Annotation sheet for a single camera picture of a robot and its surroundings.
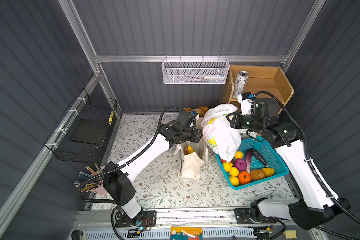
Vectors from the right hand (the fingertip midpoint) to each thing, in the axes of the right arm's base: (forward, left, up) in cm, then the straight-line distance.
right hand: (228, 116), depth 66 cm
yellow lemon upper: (-10, -4, -30) cm, 32 cm away
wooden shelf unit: (+39, -37, -7) cm, 55 cm away
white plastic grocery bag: (-6, +4, -7) cm, 10 cm away
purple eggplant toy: (-2, -19, -35) cm, 39 cm away
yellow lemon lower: (-17, -7, -33) cm, 38 cm away
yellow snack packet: (-1, +18, -27) cm, 32 cm away
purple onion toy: (-8, -12, -32) cm, 35 cm away
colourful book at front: (-40, +20, -37) cm, 58 cm away
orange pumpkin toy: (-16, -13, -33) cm, 38 cm away
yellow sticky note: (-41, -28, -37) cm, 62 cm away
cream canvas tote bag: (-11, +17, -25) cm, 32 cm away
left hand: (+1, +13, -13) cm, 18 cm away
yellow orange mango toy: (-12, -27, -33) cm, 44 cm away
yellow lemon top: (-1, -13, -34) cm, 36 cm away
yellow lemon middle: (-12, -8, -34) cm, 37 cm away
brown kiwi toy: (-14, -20, -31) cm, 39 cm away
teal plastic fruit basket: (-3, -25, -39) cm, 46 cm away
